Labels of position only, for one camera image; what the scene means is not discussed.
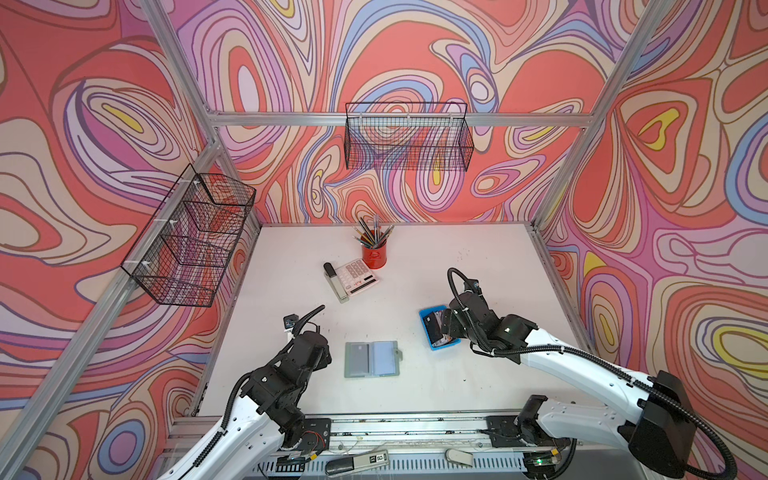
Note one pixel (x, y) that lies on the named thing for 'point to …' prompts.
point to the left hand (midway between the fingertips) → (321, 344)
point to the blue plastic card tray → (424, 313)
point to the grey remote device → (356, 463)
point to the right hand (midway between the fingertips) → (458, 324)
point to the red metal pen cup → (374, 258)
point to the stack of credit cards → (433, 322)
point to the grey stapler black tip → (336, 283)
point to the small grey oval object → (459, 457)
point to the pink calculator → (355, 277)
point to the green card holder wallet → (372, 359)
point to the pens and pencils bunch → (374, 240)
